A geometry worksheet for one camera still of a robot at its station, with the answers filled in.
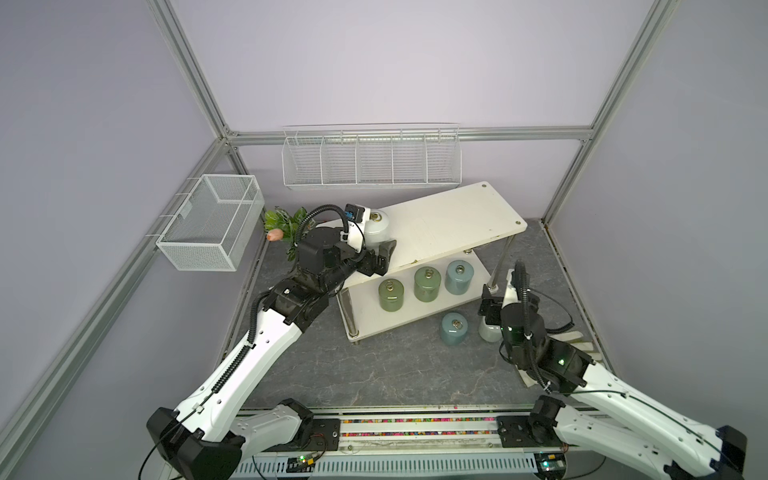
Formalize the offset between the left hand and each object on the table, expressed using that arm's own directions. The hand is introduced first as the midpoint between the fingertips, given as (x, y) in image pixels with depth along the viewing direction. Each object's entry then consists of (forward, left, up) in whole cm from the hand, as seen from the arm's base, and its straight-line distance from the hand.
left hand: (379, 238), depth 68 cm
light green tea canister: (+2, -13, -23) cm, 27 cm away
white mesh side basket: (+15, +47, -10) cm, 50 cm away
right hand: (-8, -30, -12) cm, 33 cm away
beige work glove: (-13, -53, -35) cm, 65 cm away
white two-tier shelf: (-3, -16, -2) cm, 17 cm away
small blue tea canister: (+2, -22, -22) cm, 31 cm away
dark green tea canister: (-2, -2, -23) cm, 23 cm away
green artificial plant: (+14, +27, -8) cm, 31 cm away
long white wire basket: (+42, -1, -6) cm, 43 cm away
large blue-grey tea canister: (-11, -20, -28) cm, 36 cm away
